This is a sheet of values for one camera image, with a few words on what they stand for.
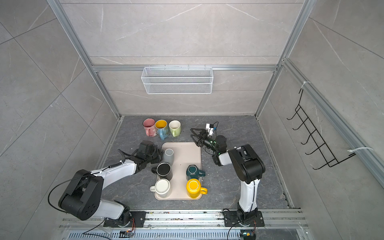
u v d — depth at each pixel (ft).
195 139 2.88
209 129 2.81
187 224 2.40
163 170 2.63
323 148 2.11
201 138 2.61
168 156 2.81
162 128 3.23
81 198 1.41
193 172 2.56
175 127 3.37
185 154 3.23
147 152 2.35
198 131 2.66
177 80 3.30
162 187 2.52
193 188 2.45
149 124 3.40
